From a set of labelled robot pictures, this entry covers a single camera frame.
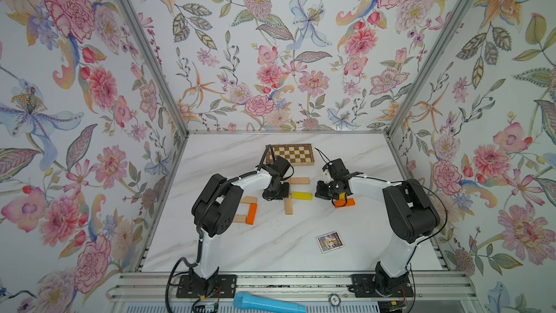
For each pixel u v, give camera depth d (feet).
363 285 2.41
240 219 2.91
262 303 2.21
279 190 2.74
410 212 1.63
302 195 3.13
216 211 1.70
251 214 2.97
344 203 2.66
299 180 3.32
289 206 3.03
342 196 2.71
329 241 2.70
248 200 3.09
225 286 2.42
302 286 2.51
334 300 2.36
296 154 3.52
